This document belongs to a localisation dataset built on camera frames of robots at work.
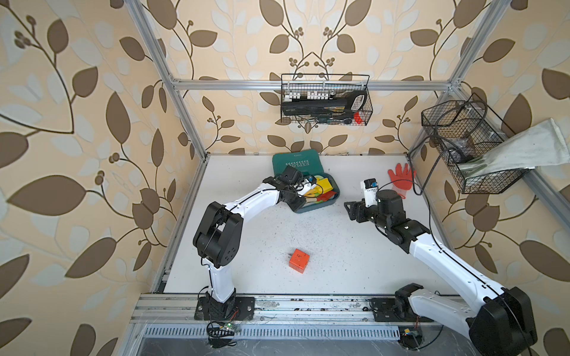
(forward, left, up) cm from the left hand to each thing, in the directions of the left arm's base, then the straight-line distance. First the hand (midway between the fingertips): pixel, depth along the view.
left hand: (302, 199), depth 91 cm
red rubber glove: (+18, -51, -9) cm, 55 cm away
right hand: (-5, -19, +6) cm, 21 cm away
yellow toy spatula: (+14, -11, -7) cm, 19 cm away
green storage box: (+26, -4, -5) cm, 27 cm away
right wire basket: (+17, -61, +24) cm, 68 cm away
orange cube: (-23, +1, -6) cm, 24 cm away
